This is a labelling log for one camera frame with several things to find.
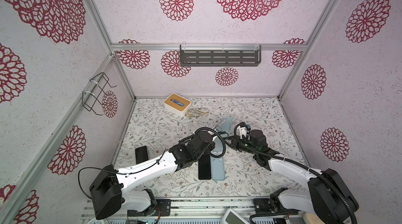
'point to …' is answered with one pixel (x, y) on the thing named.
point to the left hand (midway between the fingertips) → (207, 134)
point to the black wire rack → (89, 99)
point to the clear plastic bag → (196, 113)
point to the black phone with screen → (204, 168)
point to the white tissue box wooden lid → (177, 105)
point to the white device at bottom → (230, 216)
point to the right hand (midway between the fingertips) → (222, 138)
